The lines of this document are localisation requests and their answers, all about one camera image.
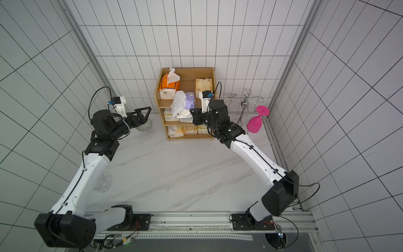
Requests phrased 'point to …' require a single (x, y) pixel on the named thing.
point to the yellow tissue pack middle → (190, 129)
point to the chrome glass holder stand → (248, 104)
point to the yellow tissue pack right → (202, 129)
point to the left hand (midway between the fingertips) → (146, 112)
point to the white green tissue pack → (168, 115)
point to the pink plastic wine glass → (254, 124)
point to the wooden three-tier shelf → (187, 84)
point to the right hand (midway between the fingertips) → (183, 111)
